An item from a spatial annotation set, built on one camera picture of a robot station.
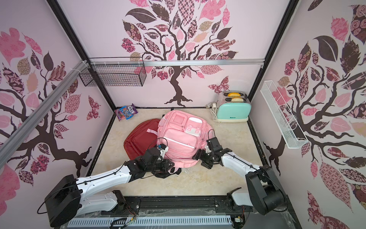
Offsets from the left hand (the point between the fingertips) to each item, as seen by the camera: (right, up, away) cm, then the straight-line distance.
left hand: (173, 168), depth 80 cm
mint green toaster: (+42, +37, +21) cm, 60 cm away
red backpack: (-25, +14, +14) cm, 32 cm away
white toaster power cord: (+29, +38, +29) cm, 56 cm away
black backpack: (-6, -5, +3) cm, 8 cm away
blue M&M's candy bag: (-43, +36, +35) cm, 66 cm away
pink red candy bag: (-47, +32, +34) cm, 66 cm away
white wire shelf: (+63, +22, -5) cm, 67 cm away
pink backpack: (+5, +18, +15) cm, 24 cm away
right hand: (+14, +2, +6) cm, 15 cm away
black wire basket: (-56, +66, +42) cm, 96 cm away
